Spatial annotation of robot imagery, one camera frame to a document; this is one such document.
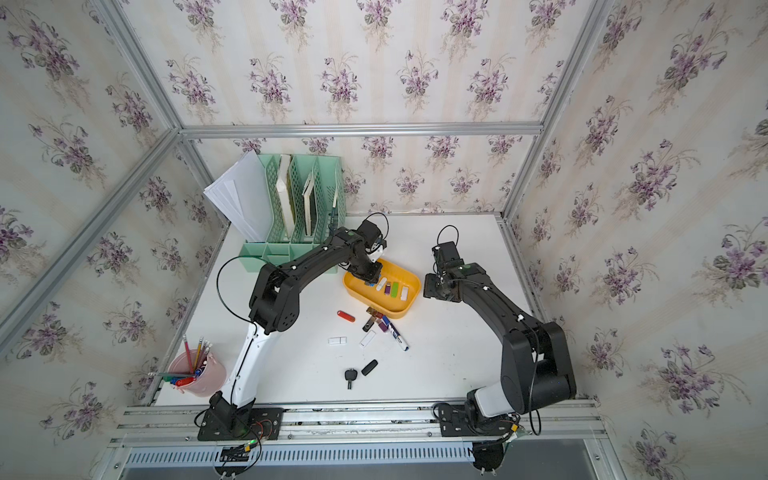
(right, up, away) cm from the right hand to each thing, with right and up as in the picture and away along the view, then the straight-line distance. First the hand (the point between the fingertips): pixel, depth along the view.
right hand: (439, 289), depth 89 cm
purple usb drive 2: (-17, -12, +1) cm, 21 cm away
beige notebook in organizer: (-43, +31, +9) cm, 53 cm away
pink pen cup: (-65, -19, -13) cm, 69 cm away
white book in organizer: (-49, +31, +6) cm, 58 cm away
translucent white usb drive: (-10, -2, +7) cm, 12 cm away
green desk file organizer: (-40, +29, +30) cm, 57 cm away
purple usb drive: (-15, -1, +9) cm, 18 cm away
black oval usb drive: (-21, -21, -7) cm, 30 cm away
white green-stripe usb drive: (-18, 0, +9) cm, 20 cm away
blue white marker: (-13, -13, -1) cm, 19 cm away
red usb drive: (-29, -9, +4) cm, 30 cm away
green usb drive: (-13, -1, +10) cm, 16 cm away
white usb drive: (-21, -14, -1) cm, 25 cm away
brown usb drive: (-21, -7, +4) cm, 22 cm away
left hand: (-19, +2, +9) cm, 21 cm away
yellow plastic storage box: (-16, -6, +3) cm, 17 cm away
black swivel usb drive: (-22, -11, +1) cm, 24 cm away
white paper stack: (-63, +30, +6) cm, 70 cm away
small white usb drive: (-30, -15, -3) cm, 34 cm away
